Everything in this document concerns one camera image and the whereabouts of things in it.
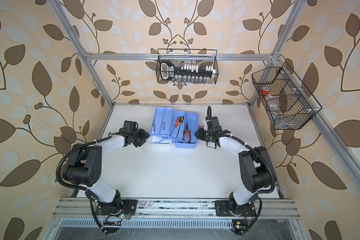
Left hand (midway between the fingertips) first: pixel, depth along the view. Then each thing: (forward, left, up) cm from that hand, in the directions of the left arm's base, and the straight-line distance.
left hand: (150, 134), depth 95 cm
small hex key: (+5, -9, +5) cm, 11 cm away
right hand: (-1, -30, +2) cm, 30 cm away
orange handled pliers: (+6, -25, -5) cm, 26 cm away
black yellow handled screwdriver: (+9, -19, +2) cm, 21 cm away
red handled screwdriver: (+9, -17, +2) cm, 19 cm away
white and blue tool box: (+2, -12, +6) cm, 14 cm away
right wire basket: (+6, -75, +27) cm, 80 cm away
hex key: (+6, -2, +4) cm, 7 cm away
